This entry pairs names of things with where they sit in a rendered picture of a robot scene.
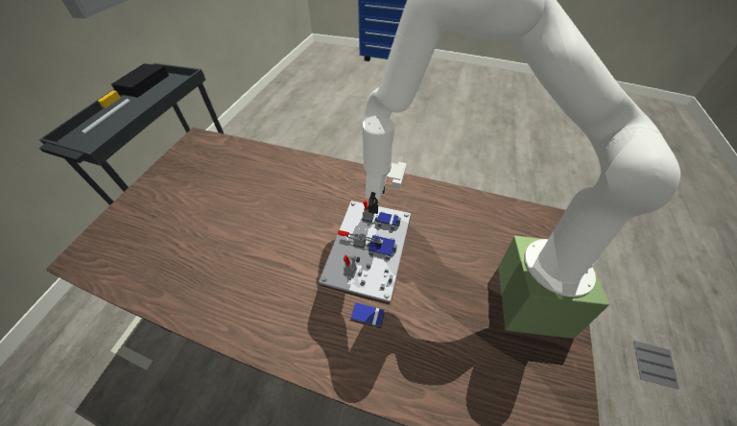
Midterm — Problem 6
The blue metal plate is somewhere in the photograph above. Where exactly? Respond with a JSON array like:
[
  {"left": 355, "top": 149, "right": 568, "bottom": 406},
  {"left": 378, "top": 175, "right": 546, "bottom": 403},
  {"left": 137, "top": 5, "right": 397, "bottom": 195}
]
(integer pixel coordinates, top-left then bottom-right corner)
[{"left": 368, "top": 235, "right": 395, "bottom": 257}]

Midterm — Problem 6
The blue rectangular block with white slot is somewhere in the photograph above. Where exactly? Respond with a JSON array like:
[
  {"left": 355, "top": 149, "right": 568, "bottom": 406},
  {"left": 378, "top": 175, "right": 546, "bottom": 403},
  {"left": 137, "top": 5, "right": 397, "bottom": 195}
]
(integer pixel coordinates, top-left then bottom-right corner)
[{"left": 377, "top": 212, "right": 398, "bottom": 228}]

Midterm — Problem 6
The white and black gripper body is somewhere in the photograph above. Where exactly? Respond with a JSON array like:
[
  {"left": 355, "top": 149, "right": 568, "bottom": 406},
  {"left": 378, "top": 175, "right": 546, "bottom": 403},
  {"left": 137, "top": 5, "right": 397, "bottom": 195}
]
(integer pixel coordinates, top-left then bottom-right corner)
[{"left": 366, "top": 172, "right": 387, "bottom": 201}]

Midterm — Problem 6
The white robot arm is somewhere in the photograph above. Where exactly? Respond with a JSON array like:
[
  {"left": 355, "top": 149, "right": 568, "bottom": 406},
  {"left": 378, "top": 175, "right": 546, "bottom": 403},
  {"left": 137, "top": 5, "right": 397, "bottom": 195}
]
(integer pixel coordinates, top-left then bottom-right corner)
[{"left": 362, "top": 0, "right": 680, "bottom": 297}]

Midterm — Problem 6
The blue rectangular block with white band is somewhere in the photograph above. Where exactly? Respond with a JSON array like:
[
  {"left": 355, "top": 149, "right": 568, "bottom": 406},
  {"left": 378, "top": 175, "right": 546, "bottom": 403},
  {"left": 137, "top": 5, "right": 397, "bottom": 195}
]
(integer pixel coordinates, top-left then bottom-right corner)
[{"left": 351, "top": 302, "right": 384, "bottom": 327}]

